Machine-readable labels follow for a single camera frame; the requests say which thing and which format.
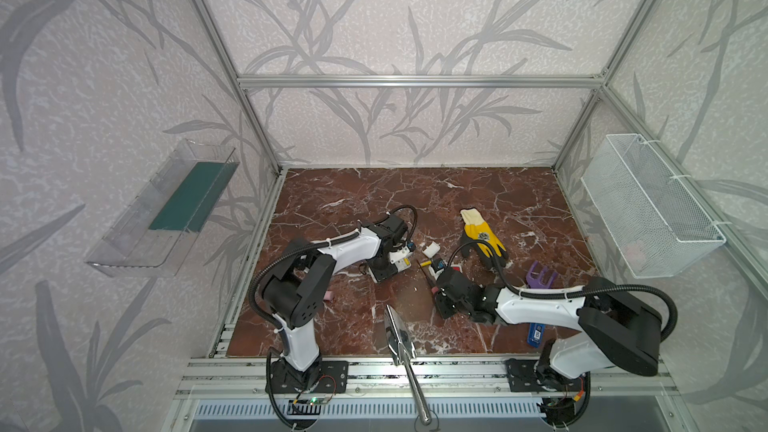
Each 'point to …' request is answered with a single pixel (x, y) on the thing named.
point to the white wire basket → (656, 225)
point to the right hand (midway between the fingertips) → (434, 288)
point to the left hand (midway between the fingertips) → (384, 259)
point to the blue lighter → (535, 334)
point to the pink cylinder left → (329, 296)
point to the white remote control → (431, 250)
